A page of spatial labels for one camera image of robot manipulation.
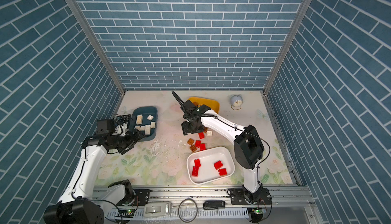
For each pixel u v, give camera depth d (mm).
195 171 808
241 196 740
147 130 959
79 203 377
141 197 731
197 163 847
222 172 818
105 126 613
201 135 963
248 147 485
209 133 966
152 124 992
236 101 1058
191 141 927
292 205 746
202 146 911
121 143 663
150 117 1038
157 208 683
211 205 687
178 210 693
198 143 917
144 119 1027
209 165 840
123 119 1018
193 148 892
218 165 825
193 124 726
